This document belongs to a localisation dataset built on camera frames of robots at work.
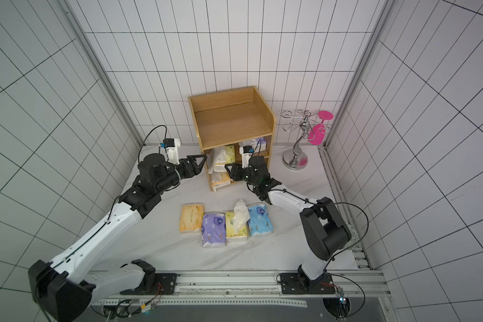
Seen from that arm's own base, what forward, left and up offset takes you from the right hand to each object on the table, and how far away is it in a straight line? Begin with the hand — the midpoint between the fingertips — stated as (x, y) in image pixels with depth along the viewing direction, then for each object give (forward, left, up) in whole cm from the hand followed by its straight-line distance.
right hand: (221, 167), depth 85 cm
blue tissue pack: (-16, -18, -16) cm, 29 cm away
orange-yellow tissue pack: (-17, +12, -14) cm, 25 cm away
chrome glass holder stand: (+22, -37, -18) cm, 47 cm away
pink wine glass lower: (+25, -46, -1) cm, 52 cm away
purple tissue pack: (-22, +2, -14) cm, 26 cm away
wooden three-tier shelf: (+17, -1, +12) cm, 21 cm away
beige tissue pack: (+3, +3, -13) cm, 14 cm away
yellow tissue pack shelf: (+2, +1, +4) cm, 5 cm away
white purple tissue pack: (+12, -15, +2) cm, 19 cm away
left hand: (-6, +6, +11) cm, 14 cm away
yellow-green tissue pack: (-18, -8, -15) cm, 24 cm away
